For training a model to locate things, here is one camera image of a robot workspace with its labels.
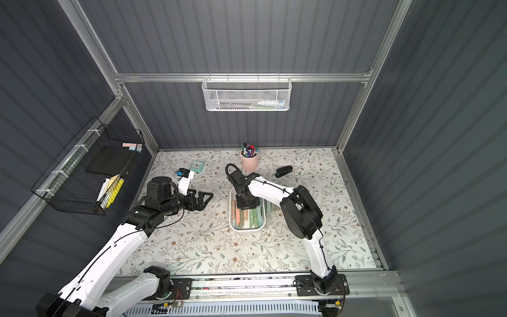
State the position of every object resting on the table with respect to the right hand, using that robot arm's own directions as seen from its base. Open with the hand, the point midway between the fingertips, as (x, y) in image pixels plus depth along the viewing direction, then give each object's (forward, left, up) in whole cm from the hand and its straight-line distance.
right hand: (246, 207), depth 93 cm
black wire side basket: (-2, +58, +26) cm, 64 cm away
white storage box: (-6, 0, -2) cm, 6 cm away
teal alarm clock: (+25, +29, 0) cm, 38 cm away
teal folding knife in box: (-5, -6, -1) cm, 8 cm away
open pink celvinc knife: (-4, +4, -1) cm, 6 cm away
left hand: (-5, +16, +20) cm, 26 cm away
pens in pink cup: (+27, -1, +11) cm, 29 cm away
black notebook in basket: (+6, +52, +27) cm, 59 cm away
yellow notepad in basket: (-9, +45, +26) cm, 53 cm away
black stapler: (+22, -19, -1) cm, 29 cm away
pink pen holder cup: (+25, -1, +2) cm, 25 cm away
